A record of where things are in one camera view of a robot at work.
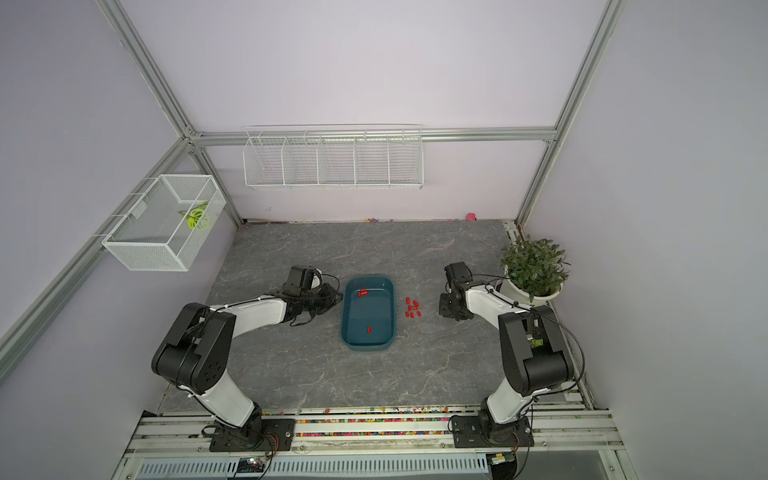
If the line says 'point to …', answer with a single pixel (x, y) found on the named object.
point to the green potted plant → (536, 266)
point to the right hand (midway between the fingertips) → (449, 307)
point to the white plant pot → (509, 289)
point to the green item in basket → (194, 215)
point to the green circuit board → (250, 465)
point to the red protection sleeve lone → (369, 330)
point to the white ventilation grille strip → (219, 466)
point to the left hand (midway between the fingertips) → (343, 298)
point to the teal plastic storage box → (368, 313)
